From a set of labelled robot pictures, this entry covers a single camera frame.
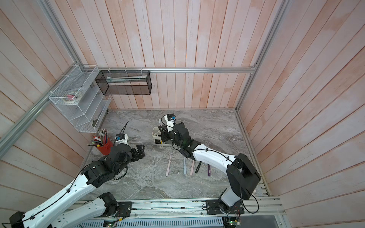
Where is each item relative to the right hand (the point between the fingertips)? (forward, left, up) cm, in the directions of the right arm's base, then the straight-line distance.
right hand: (158, 127), depth 79 cm
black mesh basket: (+40, +28, +2) cm, 49 cm away
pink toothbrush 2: (-14, -20, -24) cm, 34 cm away
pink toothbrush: (-13, -5, -24) cm, 27 cm away
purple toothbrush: (-15, -30, -24) cm, 42 cm away
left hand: (-13, +10, -4) cm, 17 cm away
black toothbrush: (-13, -24, -24) cm, 36 cm away
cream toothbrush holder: (+4, +4, -14) cm, 15 cm away
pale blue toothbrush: (-13, -15, -24) cm, 31 cm away
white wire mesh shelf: (+4, +41, +6) cm, 41 cm away
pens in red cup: (-3, +37, -10) cm, 39 cm away
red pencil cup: (-6, +36, -16) cm, 39 cm away
